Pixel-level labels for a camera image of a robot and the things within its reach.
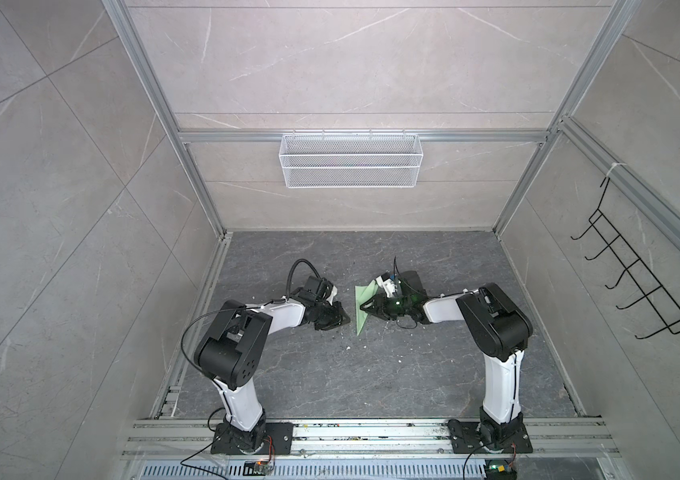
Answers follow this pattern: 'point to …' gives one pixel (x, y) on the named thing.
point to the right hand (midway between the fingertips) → (363, 307)
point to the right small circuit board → (500, 470)
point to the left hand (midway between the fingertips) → (349, 314)
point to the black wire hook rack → (653, 291)
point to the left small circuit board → (256, 468)
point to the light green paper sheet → (362, 294)
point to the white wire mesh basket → (350, 161)
